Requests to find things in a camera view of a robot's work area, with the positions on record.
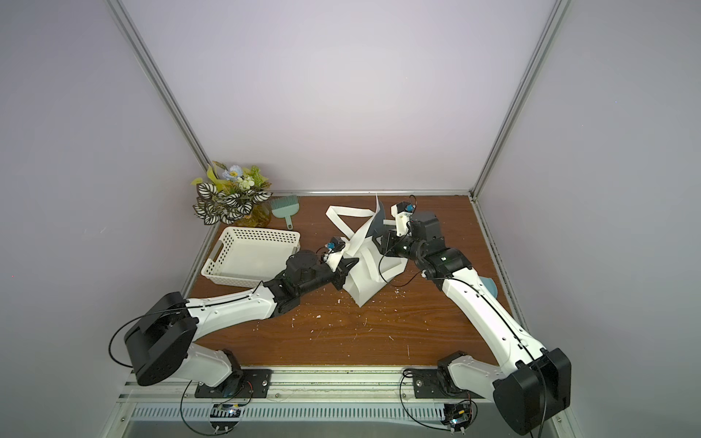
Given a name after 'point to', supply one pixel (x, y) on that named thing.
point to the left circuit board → (224, 417)
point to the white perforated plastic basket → (246, 256)
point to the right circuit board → (457, 416)
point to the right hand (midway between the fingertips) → (377, 232)
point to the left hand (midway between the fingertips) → (360, 260)
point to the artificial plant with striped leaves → (235, 196)
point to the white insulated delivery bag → (373, 265)
